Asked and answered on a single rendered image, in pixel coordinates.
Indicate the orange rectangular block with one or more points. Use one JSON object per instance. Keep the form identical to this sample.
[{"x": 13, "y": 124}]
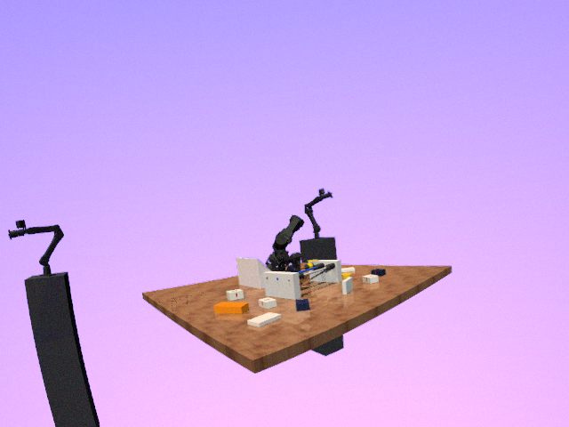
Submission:
[{"x": 231, "y": 307}]

